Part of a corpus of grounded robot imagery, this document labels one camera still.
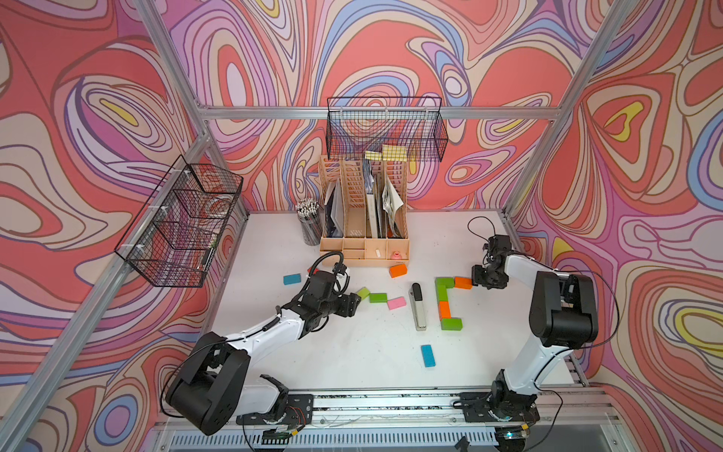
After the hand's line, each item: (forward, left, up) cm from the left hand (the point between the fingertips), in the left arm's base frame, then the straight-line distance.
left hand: (354, 297), depth 87 cm
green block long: (+8, -31, -5) cm, 32 cm away
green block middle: (+3, -8, -6) cm, 10 cm away
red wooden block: (-5, +9, +21) cm, 24 cm away
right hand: (+8, -45, -6) cm, 46 cm away
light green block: (+6, -3, -7) cm, 9 cm away
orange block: (+13, -15, -5) cm, 21 cm away
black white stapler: (-2, -21, -4) cm, 21 cm away
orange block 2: (+8, -38, -5) cm, 39 cm away
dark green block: (-6, -31, -7) cm, 32 cm away
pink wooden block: (+2, -14, -7) cm, 16 cm away
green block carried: (+4, -30, -5) cm, 30 cm away
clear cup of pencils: (+26, +16, +11) cm, 33 cm away
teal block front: (-16, -22, -6) cm, 28 cm away
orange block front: (-1, -29, -6) cm, 30 cm away
